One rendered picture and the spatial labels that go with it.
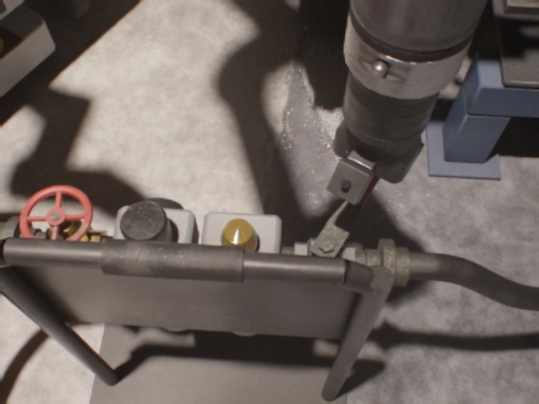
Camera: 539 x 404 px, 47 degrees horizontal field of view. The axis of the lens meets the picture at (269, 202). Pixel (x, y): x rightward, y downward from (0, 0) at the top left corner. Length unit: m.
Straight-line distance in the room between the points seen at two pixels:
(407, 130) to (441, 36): 0.12
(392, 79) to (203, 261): 0.21
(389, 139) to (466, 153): 0.73
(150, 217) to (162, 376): 0.51
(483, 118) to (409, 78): 0.71
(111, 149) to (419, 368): 0.72
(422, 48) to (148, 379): 0.80
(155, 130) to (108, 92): 0.14
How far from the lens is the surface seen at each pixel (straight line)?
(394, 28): 0.42
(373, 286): 0.55
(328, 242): 0.64
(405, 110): 0.50
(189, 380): 1.08
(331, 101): 1.32
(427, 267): 0.67
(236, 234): 0.62
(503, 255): 1.22
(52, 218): 0.65
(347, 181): 0.55
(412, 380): 1.11
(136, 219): 0.63
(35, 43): 1.36
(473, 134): 1.20
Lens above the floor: 1.06
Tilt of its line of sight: 62 degrees down
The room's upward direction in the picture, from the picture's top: straight up
